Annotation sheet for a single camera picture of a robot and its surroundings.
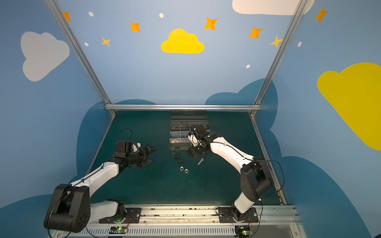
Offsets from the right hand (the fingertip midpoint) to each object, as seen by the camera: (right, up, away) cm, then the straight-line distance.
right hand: (196, 151), depth 87 cm
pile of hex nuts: (-8, -11, +4) cm, 15 cm away
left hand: (-23, -1, -2) cm, 23 cm away
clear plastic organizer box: (-11, +19, +27) cm, 35 cm away
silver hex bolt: (+4, -6, +6) cm, 10 cm away
